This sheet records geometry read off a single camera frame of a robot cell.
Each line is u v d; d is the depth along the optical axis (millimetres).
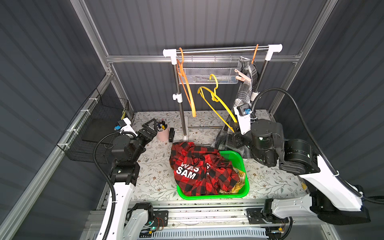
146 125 587
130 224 544
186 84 604
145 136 588
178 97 750
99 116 811
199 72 1237
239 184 785
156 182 864
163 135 1011
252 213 718
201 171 766
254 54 569
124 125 575
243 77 577
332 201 400
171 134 1024
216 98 588
